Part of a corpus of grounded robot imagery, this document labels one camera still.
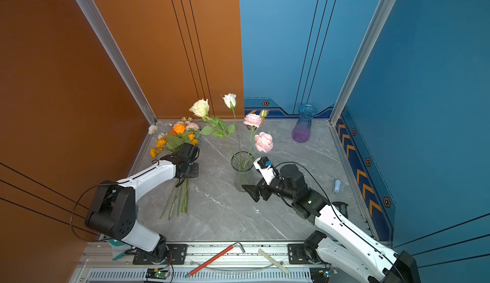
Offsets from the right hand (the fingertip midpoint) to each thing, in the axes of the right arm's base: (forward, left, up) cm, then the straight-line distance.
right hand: (252, 177), depth 72 cm
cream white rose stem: (+15, +14, +13) cm, 24 cm away
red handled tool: (-24, +15, -21) cm, 35 cm away
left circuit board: (-28, +36, -22) cm, 51 cm away
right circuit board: (-28, -26, -23) cm, 44 cm away
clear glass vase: (+9, +4, -4) cm, 11 cm away
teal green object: (-20, +54, -21) cm, 61 cm away
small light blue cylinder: (+6, -40, -19) cm, 44 cm away
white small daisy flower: (+38, +57, -13) cm, 70 cm away
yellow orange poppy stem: (+32, +53, -19) cm, 65 cm away
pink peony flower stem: (+39, +35, -11) cm, 53 cm away
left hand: (+13, +30, -16) cm, 36 cm away
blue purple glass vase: (+34, -26, -8) cm, 44 cm away
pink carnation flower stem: (+9, -4, +11) cm, 14 cm away
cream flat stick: (-24, -8, -21) cm, 33 cm away
